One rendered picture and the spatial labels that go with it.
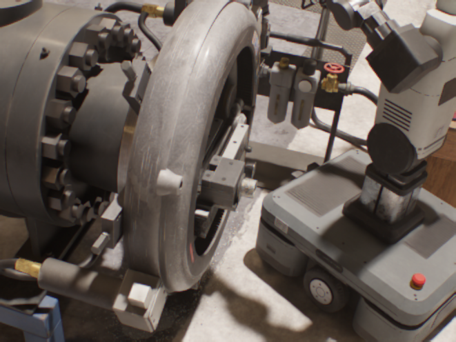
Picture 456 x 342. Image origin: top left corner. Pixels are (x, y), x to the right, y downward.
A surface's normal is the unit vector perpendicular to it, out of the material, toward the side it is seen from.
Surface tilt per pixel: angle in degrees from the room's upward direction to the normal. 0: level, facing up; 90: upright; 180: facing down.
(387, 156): 90
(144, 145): 58
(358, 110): 0
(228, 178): 3
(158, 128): 53
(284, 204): 0
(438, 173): 90
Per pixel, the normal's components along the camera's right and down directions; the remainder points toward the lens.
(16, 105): -0.18, 0.02
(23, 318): -0.27, 0.57
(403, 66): -0.74, 0.36
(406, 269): 0.08, -0.79
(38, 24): 0.02, -0.65
